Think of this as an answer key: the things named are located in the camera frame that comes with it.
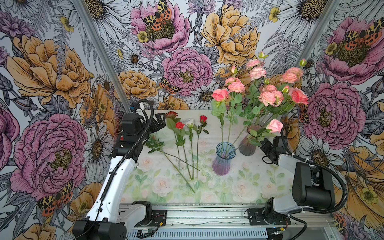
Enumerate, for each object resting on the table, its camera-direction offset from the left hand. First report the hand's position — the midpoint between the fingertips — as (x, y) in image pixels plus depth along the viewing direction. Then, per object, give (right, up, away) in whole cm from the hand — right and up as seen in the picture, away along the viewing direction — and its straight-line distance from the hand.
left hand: (158, 122), depth 74 cm
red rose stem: (+8, -12, +28) cm, 32 cm away
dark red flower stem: (0, +2, +37) cm, 37 cm away
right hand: (+60, -16, +21) cm, 66 cm away
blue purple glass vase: (+33, -15, +5) cm, 37 cm away
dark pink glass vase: (+50, -16, +20) cm, 56 cm away
